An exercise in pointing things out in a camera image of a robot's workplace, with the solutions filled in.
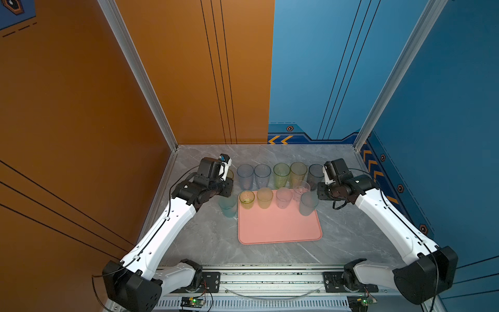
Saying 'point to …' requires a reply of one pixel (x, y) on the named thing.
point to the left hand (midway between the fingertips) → (230, 179)
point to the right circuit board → (359, 303)
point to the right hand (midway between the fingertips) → (321, 192)
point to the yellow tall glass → (230, 174)
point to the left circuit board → (191, 302)
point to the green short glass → (247, 198)
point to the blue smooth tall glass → (262, 172)
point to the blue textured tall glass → (245, 175)
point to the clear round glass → (299, 188)
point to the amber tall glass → (298, 171)
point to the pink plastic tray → (275, 224)
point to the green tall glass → (281, 172)
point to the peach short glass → (264, 196)
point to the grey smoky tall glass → (316, 174)
